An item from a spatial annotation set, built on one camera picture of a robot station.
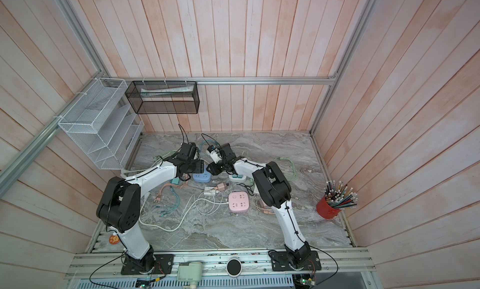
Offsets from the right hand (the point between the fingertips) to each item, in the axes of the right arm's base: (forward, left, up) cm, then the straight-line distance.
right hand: (211, 167), depth 102 cm
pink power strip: (-20, -16, +1) cm, 26 cm away
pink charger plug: (-13, -7, +1) cm, 14 cm away
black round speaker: (-47, -15, +4) cm, 50 cm away
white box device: (-49, +2, +3) cm, 49 cm away
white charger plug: (-16, -2, +1) cm, 16 cm away
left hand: (-5, +6, +6) cm, 9 cm away
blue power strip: (-8, +3, +2) cm, 9 cm away
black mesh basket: (+30, +27, +25) cm, 48 cm away
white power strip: (-7, -15, +1) cm, 16 cm away
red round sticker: (-38, +38, -1) cm, 54 cm away
